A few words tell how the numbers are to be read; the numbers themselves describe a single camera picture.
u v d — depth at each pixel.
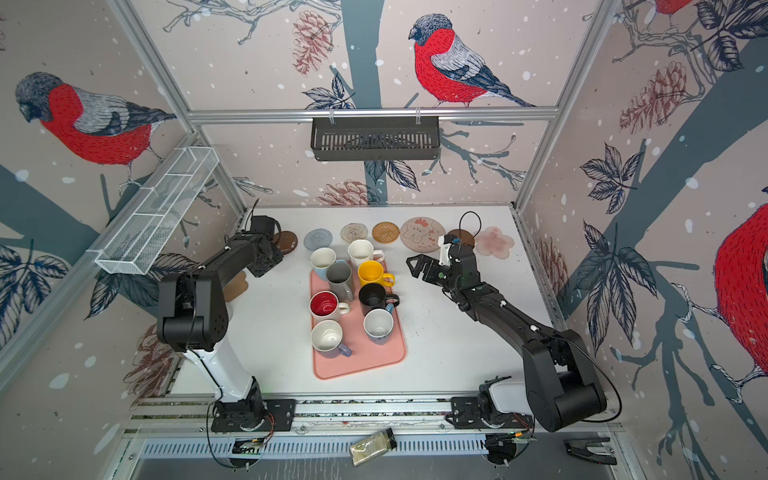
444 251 0.79
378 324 0.86
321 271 0.92
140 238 0.73
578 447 0.68
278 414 0.73
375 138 1.06
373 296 0.90
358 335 0.88
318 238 1.12
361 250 0.98
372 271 0.96
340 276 0.90
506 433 0.71
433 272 0.77
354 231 1.14
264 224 0.79
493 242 1.09
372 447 0.66
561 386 0.42
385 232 1.14
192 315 0.49
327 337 0.85
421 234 1.14
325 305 0.90
